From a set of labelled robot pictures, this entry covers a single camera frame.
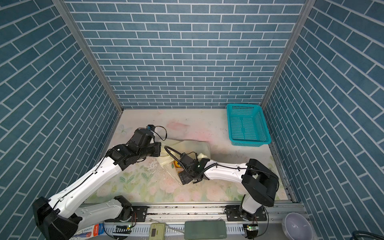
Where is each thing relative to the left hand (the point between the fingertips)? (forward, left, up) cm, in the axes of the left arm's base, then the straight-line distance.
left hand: (162, 146), depth 77 cm
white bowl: (-35, -66, -18) cm, 77 cm away
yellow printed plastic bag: (+2, -21, -7) cm, 22 cm away
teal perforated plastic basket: (+28, -57, -19) cm, 67 cm away
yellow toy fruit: (-12, -9, +4) cm, 16 cm away
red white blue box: (-34, +29, -18) cm, 48 cm away
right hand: (-9, -12, -15) cm, 21 cm away
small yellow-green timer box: (-35, 0, -17) cm, 39 cm away
